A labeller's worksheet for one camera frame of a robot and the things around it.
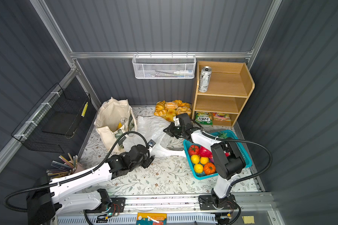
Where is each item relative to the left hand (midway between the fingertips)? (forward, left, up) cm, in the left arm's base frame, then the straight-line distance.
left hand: (150, 152), depth 79 cm
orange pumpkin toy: (-9, -34, -7) cm, 36 cm away
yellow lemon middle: (-3, -32, -8) cm, 33 cm away
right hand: (+14, -8, +1) cm, 16 cm away
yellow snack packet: (+23, +23, -3) cm, 32 cm away
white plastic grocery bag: (+19, -1, -2) cm, 20 cm away
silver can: (+31, +22, -8) cm, 39 cm away
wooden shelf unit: (+33, -47, +19) cm, 60 cm away
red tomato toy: (+3, -27, -6) cm, 28 cm away
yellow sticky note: (-33, -48, -11) cm, 60 cm away
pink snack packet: (+31, -53, -8) cm, 62 cm away
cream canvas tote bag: (+30, +27, -3) cm, 41 cm away
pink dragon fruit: (-1, -31, -1) cm, 31 cm away
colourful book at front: (-30, 0, -12) cm, 33 cm away
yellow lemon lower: (-8, -28, -8) cm, 30 cm away
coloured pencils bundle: (-6, +48, -2) cm, 49 cm away
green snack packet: (+29, -40, -6) cm, 50 cm away
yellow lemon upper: (-3, -26, -5) cm, 27 cm away
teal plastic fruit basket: (+10, -50, -1) cm, 51 cm away
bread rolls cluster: (+40, -13, -7) cm, 43 cm away
